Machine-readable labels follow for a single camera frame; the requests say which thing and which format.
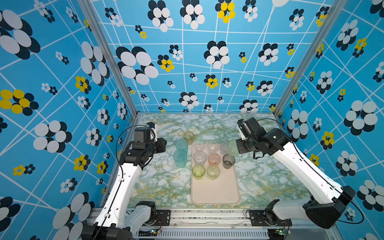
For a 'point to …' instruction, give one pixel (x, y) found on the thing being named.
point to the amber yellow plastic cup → (189, 135)
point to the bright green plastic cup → (198, 171)
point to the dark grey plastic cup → (228, 161)
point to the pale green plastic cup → (213, 172)
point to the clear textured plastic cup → (224, 148)
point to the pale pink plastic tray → (211, 183)
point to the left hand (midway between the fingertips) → (164, 141)
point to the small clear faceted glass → (213, 146)
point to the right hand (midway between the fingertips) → (241, 144)
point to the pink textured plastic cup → (214, 159)
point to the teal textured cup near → (180, 157)
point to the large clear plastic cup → (199, 157)
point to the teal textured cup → (182, 144)
